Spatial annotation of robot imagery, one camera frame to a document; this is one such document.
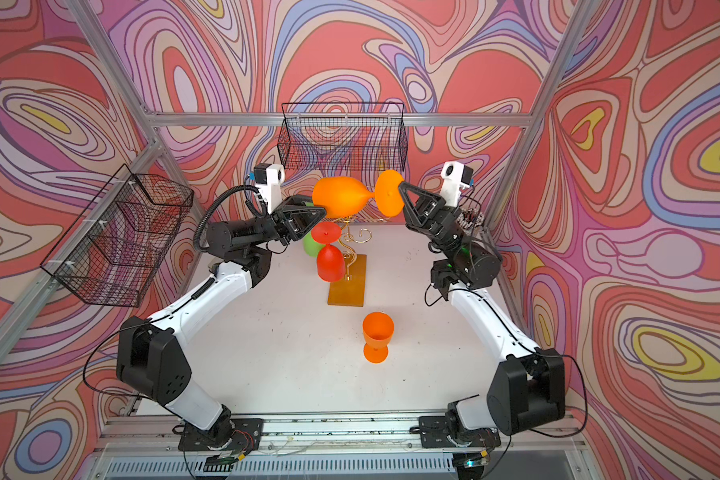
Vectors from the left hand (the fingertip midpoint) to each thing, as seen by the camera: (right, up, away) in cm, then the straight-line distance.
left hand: (328, 220), depth 54 cm
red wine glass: (-3, -9, +27) cm, 29 cm away
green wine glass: (-9, -4, +31) cm, 33 cm away
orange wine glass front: (+10, -26, +24) cm, 37 cm away
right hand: (+12, +3, -5) cm, 13 cm away
